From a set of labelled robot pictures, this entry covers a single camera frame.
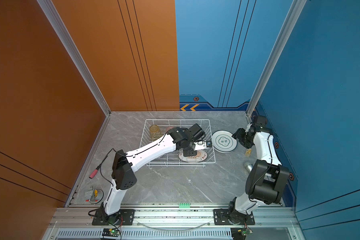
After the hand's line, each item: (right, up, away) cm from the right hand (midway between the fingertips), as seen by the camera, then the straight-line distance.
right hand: (236, 137), depth 88 cm
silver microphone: (+7, -17, -1) cm, 19 cm away
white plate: (-5, -4, +12) cm, 13 cm away
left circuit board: (-64, -44, -17) cm, 80 cm away
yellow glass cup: (-50, +3, +9) cm, 51 cm away
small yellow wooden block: (+11, -10, +9) cm, 17 cm away
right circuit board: (-4, -44, -17) cm, 48 cm away
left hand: (-26, -4, -4) cm, 26 cm away
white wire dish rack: (-39, -14, +6) cm, 42 cm away
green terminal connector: (-30, -35, -10) cm, 47 cm away
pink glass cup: (-40, +5, -2) cm, 40 cm away
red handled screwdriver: (-84, -21, 0) cm, 86 cm away
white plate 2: (-20, -11, 0) cm, 23 cm away
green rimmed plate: (-5, -4, +12) cm, 13 cm away
